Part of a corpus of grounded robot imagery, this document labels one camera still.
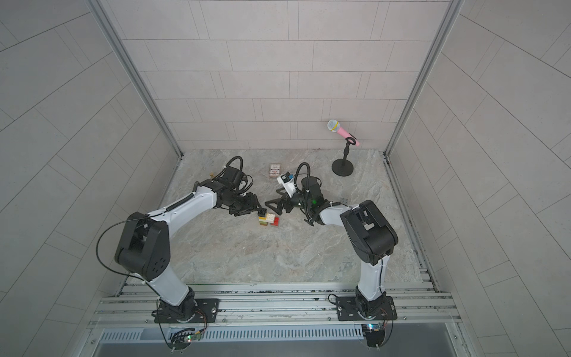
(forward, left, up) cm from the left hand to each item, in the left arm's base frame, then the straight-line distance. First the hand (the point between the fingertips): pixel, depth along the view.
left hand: (260, 208), depth 88 cm
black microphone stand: (+28, -38, -5) cm, 48 cm away
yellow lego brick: (-4, -1, -1) cm, 4 cm away
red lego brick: (-4, -6, -4) cm, 8 cm away
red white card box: (+24, -4, -5) cm, 25 cm away
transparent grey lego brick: (+7, -36, -5) cm, 37 cm away
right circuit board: (-40, -39, -8) cm, 57 cm away
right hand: (+3, -6, +3) cm, 7 cm away
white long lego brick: (-4, -4, -1) cm, 6 cm away
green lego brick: (-4, -1, -6) cm, 7 cm away
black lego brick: (-3, -1, +2) cm, 3 cm away
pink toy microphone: (+28, -30, +20) cm, 45 cm away
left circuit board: (-41, +21, -9) cm, 47 cm away
